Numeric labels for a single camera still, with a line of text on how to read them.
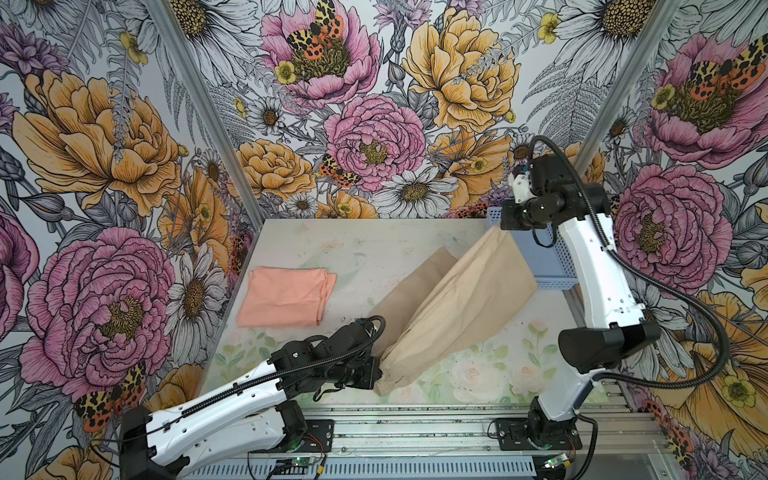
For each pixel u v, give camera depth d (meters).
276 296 0.99
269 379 0.47
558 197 0.51
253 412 0.48
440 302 0.74
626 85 0.83
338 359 0.50
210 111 0.89
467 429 0.76
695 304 0.41
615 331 0.44
